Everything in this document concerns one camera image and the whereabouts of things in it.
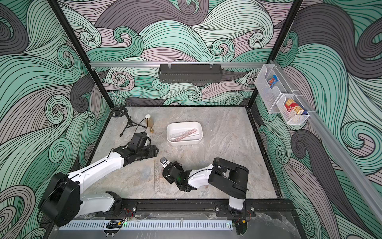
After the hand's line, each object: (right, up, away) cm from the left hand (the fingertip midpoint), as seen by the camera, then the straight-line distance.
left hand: (154, 149), depth 86 cm
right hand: (+9, -11, +2) cm, 14 cm away
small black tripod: (-21, +23, 0) cm, 31 cm away
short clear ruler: (+16, +7, +18) cm, 25 cm away
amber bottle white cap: (-7, +15, +17) cm, 24 cm away
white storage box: (+11, +12, +21) cm, 26 cm away
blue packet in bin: (+69, +40, -2) cm, 79 cm away
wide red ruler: (+17, +7, +16) cm, 24 cm away
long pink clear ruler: (+2, -16, -2) cm, 16 cm away
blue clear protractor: (-6, -14, 0) cm, 15 cm away
